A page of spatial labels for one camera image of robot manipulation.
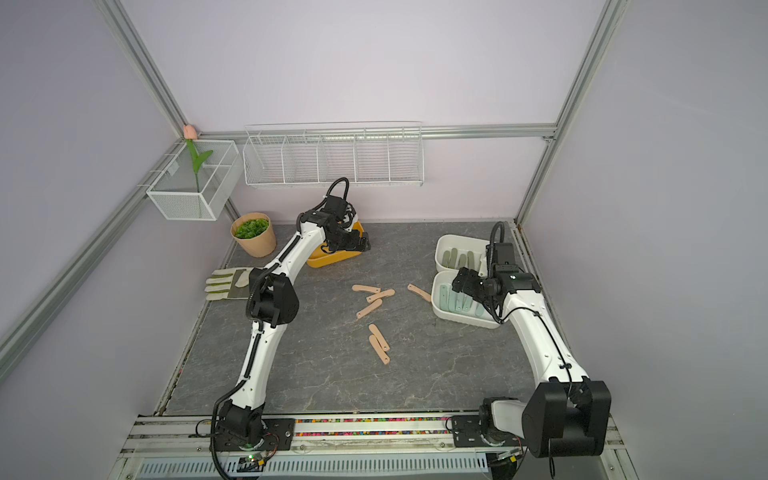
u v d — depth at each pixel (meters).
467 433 0.74
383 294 0.99
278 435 0.73
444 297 0.99
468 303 0.96
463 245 1.13
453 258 1.10
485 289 0.56
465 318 0.89
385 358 0.85
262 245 1.05
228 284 1.02
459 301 0.96
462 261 1.08
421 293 0.99
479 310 0.96
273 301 0.64
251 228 1.03
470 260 1.08
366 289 1.01
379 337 0.89
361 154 1.03
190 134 0.89
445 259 1.09
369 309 0.96
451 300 0.98
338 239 0.89
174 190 0.77
